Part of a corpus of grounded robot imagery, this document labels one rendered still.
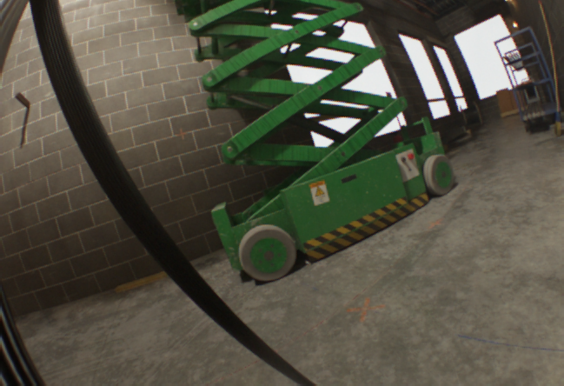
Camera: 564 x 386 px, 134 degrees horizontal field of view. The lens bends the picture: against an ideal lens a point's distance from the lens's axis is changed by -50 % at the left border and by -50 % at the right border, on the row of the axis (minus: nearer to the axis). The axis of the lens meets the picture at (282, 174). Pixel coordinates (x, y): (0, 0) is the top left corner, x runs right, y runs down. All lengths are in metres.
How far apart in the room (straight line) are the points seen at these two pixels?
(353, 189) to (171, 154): 1.74
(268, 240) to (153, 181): 1.46
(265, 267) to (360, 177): 0.73
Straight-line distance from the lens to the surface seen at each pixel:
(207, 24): 1.79
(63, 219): 2.62
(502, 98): 8.89
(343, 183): 1.37
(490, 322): 0.78
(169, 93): 2.67
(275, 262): 1.31
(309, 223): 1.31
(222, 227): 1.35
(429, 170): 1.83
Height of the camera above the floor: 0.55
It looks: 1 degrees down
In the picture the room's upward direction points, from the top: 18 degrees counter-clockwise
